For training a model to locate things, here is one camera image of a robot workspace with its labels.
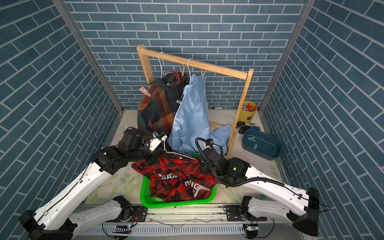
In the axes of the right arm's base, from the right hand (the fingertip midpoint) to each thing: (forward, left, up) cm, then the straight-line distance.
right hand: (203, 162), depth 73 cm
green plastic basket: (-15, +28, -19) cm, 37 cm away
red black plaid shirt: (-5, +15, -12) cm, 20 cm away
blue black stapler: (+35, -27, -14) cm, 46 cm away
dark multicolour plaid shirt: (+20, +27, +12) cm, 36 cm away
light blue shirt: (+20, +7, +7) cm, 23 cm away
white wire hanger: (+2, +13, +4) cm, 14 cm away
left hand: (+1, +18, +6) cm, 19 cm away
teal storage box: (+25, -39, -18) cm, 50 cm away
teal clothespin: (+23, -34, -18) cm, 44 cm away
